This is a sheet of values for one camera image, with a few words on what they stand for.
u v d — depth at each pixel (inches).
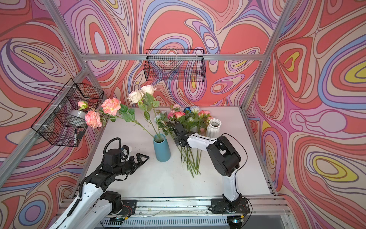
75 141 27.3
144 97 27.2
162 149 31.4
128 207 28.5
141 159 27.8
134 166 26.6
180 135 29.3
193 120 42.1
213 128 31.5
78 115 28.7
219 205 28.9
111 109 22.2
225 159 20.0
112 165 23.4
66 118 27.4
